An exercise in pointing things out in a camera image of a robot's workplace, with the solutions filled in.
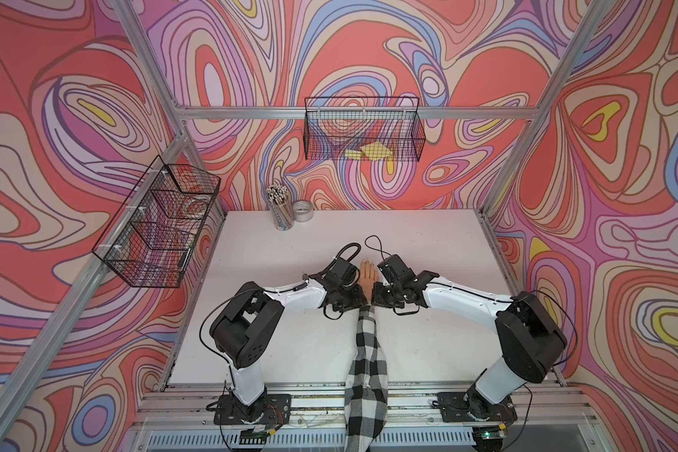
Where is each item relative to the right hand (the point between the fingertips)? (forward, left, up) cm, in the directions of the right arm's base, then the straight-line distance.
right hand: (374, 306), depth 88 cm
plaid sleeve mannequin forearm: (-23, +5, -1) cm, 24 cm away
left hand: (+1, +2, -2) cm, 3 cm away
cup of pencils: (+37, +32, +9) cm, 50 cm away
